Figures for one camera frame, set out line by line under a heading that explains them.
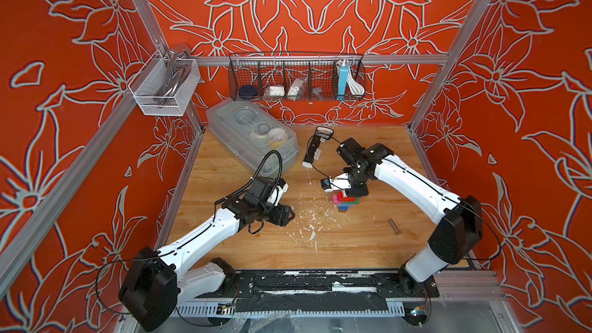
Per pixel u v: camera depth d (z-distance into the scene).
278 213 0.70
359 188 0.70
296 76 0.97
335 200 0.83
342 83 0.87
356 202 0.83
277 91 0.87
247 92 0.94
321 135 1.15
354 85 0.90
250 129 0.92
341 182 0.71
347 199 0.83
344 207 0.89
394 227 0.85
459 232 0.42
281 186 0.74
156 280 0.39
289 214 0.73
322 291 0.73
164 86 0.83
